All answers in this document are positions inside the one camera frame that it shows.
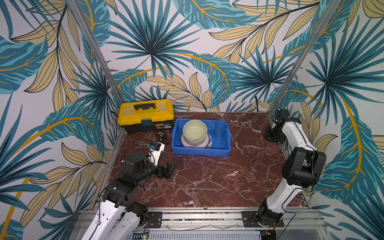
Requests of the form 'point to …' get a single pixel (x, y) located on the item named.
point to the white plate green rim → (210, 142)
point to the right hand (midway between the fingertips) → (268, 138)
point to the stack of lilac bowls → (201, 144)
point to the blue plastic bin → (219, 147)
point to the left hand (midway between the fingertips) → (170, 161)
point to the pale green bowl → (195, 131)
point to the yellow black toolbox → (144, 116)
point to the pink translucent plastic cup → (272, 148)
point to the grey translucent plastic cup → (220, 126)
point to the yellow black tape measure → (161, 135)
